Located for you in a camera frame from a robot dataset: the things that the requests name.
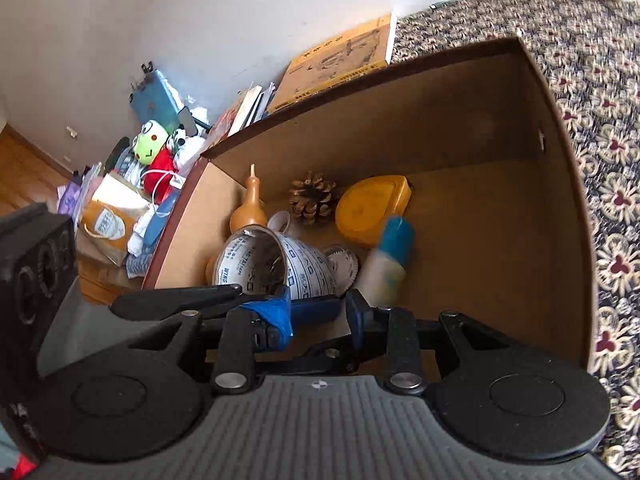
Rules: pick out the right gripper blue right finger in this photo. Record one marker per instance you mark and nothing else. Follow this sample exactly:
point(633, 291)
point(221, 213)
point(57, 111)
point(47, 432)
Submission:
point(359, 316)

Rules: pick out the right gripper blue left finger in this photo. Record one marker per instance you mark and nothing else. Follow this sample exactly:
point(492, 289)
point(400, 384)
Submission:
point(276, 311)

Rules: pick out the white patterned mug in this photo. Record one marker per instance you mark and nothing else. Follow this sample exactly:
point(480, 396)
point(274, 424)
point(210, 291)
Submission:
point(260, 260)

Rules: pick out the white blue glue bottle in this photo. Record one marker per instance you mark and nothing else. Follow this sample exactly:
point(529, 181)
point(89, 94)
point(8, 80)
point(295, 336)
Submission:
point(385, 267)

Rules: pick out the yellow plastic case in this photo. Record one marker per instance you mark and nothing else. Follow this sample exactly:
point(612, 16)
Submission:
point(362, 211)

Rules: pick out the tan gourd ornament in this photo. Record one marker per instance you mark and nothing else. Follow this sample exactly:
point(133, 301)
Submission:
point(250, 212)

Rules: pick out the brown pine cone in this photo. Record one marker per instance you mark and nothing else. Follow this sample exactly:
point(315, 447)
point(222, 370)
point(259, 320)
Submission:
point(312, 198)

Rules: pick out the green frog plush toy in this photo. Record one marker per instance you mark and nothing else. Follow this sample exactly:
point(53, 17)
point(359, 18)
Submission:
point(152, 153)

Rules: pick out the brown cardboard box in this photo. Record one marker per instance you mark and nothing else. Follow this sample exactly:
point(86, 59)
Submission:
point(465, 144)

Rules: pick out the stack of books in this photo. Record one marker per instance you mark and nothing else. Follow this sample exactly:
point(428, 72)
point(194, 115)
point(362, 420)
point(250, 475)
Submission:
point(249, 107)

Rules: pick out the yellow hardcover book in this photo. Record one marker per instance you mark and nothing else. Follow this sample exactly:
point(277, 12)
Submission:
point(349, 55)

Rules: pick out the floral patterned tablecloth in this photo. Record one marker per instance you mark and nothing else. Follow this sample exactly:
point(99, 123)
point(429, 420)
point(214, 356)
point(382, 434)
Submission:
point(588, 50)

